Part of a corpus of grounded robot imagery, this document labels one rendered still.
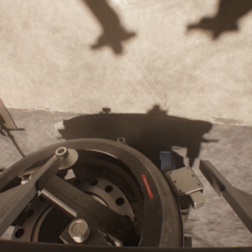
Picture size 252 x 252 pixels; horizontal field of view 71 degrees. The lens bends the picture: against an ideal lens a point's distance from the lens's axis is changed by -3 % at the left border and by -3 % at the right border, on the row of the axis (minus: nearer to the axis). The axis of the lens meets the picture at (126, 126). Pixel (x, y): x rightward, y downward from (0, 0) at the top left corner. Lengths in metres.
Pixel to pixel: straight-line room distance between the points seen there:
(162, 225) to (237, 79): 0.73
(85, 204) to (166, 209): 0.24
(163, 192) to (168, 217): 0.08
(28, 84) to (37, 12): 0.39
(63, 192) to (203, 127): 0.80
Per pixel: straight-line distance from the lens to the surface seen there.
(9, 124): 1.46
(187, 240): 0.70
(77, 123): 1.17
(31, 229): 0.83
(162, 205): 0.60
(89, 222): 0.52
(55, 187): 0.69
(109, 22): 0.88
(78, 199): 0.63
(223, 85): 0.99
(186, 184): 0.69
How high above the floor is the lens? 0.85
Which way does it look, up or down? 51 degrees down
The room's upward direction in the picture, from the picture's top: 167 degrees counter-clockwise
